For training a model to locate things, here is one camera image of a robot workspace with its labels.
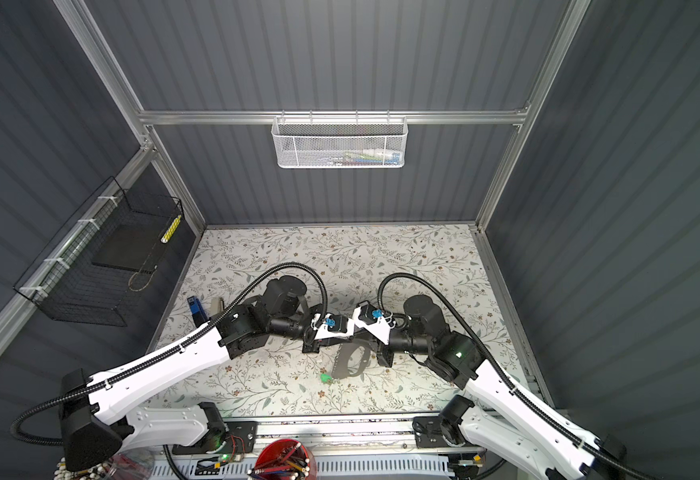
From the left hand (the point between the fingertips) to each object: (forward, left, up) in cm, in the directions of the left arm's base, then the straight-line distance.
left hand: (350, 328), depth 68 cm
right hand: (-2, -1, -1) cm, 3 cm away
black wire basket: (+17, +62, +5) cm, 65 cm away
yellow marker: (+30, +48, +5) cm, 57 cm away
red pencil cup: (-22, +16, -15) cm, 31 cm away
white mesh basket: (+85, 0, -1) cm, 85 cm away
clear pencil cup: (-21, +52, -21) cm, 60 cm away
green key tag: (-4, +7, -21) cm, 22 cm away
